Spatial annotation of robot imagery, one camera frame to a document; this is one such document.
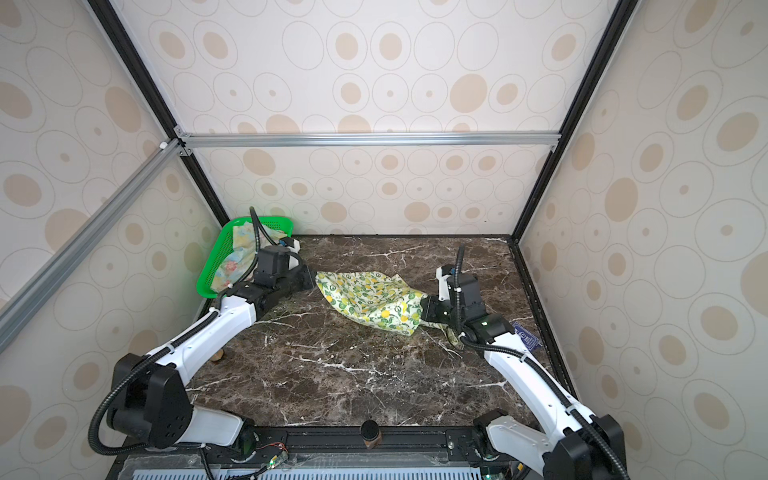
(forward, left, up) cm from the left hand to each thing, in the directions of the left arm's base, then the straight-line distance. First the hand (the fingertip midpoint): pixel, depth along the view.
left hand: (323, 266), depth 84 cm
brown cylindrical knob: (-40, -14, -11) cm, 44 cm away
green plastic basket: (+20, +42, -15) cm, 49 cm away
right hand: (-9, -28, -3) cm, 29 cm away
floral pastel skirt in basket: (+17, +34, -15) cm, 41 cm away
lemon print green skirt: (-5, -15, -11) cm, 19 cm away
